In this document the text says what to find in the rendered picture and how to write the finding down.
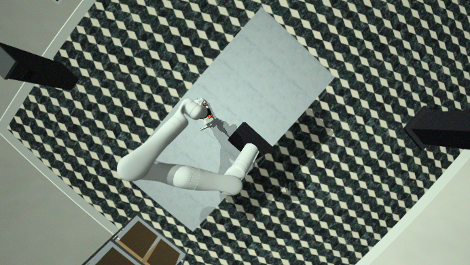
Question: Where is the white power strip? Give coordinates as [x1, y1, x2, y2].
[200, 100, 215, 130]

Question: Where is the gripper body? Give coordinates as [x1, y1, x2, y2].
[194, 98, 211, 119]

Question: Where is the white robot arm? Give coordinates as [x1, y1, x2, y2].
[117, 99, 259, 196]

